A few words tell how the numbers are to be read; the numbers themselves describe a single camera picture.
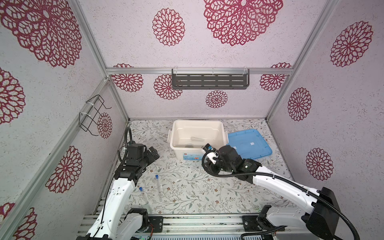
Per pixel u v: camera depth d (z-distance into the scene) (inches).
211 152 25.5
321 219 15.0
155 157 28.5
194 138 41.8
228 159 22.9
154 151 28.4
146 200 32.2
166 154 39.4
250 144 41.7
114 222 16.3
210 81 39.0
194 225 29.4
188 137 42.2
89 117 29.5
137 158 22.7
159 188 33.6
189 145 39.8
